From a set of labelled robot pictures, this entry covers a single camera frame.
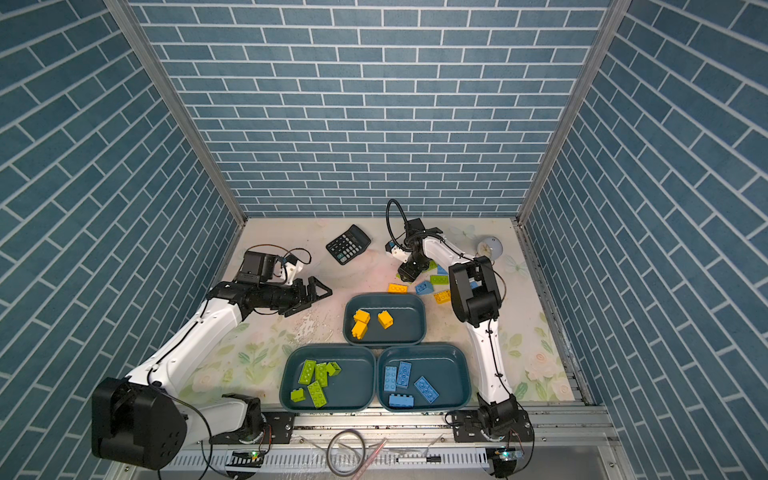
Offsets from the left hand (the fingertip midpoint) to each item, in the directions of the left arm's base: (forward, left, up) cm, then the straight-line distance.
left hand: (322, 296), depth 80 cm
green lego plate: (-15, +5, -15) cm, 22 cm away
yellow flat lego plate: (+7, -36, -14) cm, 39 cm away
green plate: (+15, -36, -15) cm, 41 cm away
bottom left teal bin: (-20, -8, -16) cm, 27 cm away
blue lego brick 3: (+19, -37, -15) cm, 44 cm away
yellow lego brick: (+12, -21, -15) cm, 28 cm away
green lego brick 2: (-16, +1, -15) cm, 22 cm away
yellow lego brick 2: (+1, -9, -14) cm, 17 cm away
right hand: (+20, -25, -15) cm, 35 cm away
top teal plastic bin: (+4, -24, -16) cm, 29 cm away
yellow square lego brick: (-3, -9, -14) cm, 17 cm away
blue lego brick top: (-23, -21, -14) cm, 34 cm away
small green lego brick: (-15, -3, -14) cm, 20 cm away
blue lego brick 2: (-20, -28, -14) cm, 38 cm away
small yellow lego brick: (0, -17, -14) cm, 22 cm away
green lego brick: (-20, +1, -16) cm, 26 cm away
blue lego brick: (-16, -22, -16) cm, 31 cm away
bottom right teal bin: (-14, -35, -15) cm, 40 cm away
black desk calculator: (+30, -3, -14) cm, 33 cm away
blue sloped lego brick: (+10, -30, -13) cm, 34 cm away
